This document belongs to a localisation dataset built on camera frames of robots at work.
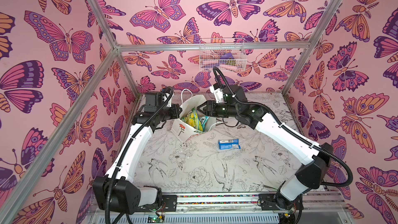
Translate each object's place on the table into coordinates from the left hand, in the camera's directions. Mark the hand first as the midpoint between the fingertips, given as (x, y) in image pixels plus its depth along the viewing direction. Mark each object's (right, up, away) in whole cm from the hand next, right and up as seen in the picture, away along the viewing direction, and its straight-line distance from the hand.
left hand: (183, 107), depth 77 cm
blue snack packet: (+27, -22, +16) cm, 38 cm away
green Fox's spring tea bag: (+4, -7, +6) cm, 10 cm away
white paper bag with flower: (-1, -12, +5) cm, 13 cm away
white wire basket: (+23, +29, +16) cm, 40 cm away
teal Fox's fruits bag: (+10, -8, +9) cm, 15 cm away
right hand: (+8, +1, -8) cm, 11 cm away
